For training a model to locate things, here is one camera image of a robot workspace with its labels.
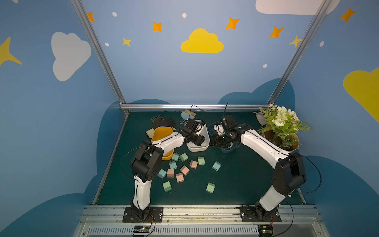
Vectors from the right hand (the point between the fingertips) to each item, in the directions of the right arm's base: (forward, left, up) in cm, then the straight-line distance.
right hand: (213, 143), depth 87 cm
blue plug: (-9, -3, -12) cm, 16 cm away
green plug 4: (-5, +18, -11) cm, 22 cm away
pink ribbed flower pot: (+2, -43, +2) cm, 43 cm away
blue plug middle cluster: (-10, +24, -12) cm, 29 cm away
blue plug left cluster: (-17, +30, -11) cm, 36 cm away
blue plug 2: (-5, +24, -11) cm, 26 cm away
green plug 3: (-6, +7, -12) cm, 15 cm away
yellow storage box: (+12, +37, -9) cm, 40 cm away
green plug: (-22, +1, -12) cm, 25 cm away
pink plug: (-16, +25, -11) cm, 32 cm away
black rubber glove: (+25, +41, -12) cm, 49 cm away
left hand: (+9, +8, -4) cm, 13 cm away
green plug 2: (-24, +26, -12) cm, 37 cm away
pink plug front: (-18, +19, -13) cm, 29 cm away
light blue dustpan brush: (+35, +19, -13) cm, 42 cm away
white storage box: (+1, +12, -7) cm, 14 cm away
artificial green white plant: (+3, -33, +16) cm, 37 cm away
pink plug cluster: (-13, +17, -12) cm, 24 cm away
